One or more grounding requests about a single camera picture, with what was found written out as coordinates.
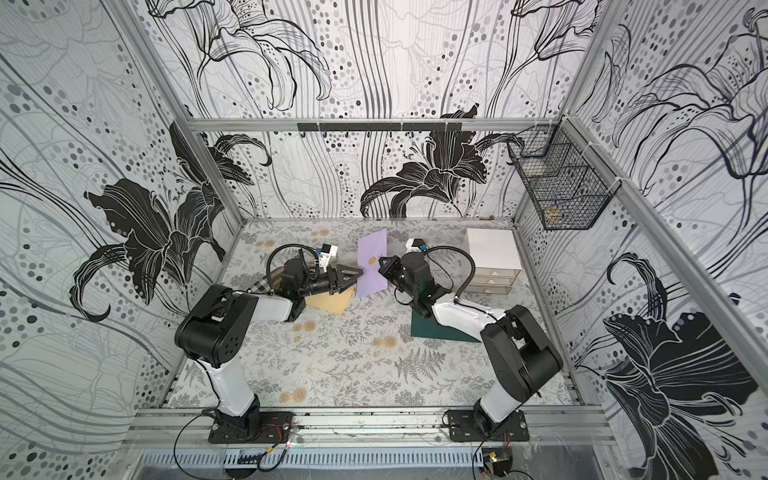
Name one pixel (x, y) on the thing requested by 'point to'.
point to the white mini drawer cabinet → (496, 259)
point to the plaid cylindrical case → (262, 286)
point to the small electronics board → (500, 460)
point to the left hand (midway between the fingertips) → (362, 278)
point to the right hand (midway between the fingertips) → (381, 256)
